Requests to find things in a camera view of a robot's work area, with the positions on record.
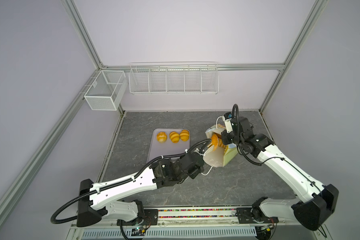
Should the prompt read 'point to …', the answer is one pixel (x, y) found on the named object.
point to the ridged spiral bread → (220, 143)
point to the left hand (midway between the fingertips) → (195, 161)
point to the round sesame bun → (161, 137)
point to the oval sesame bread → (214, 141)
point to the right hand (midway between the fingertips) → (224, 132)
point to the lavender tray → (168, 141)
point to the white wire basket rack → (174, 78)
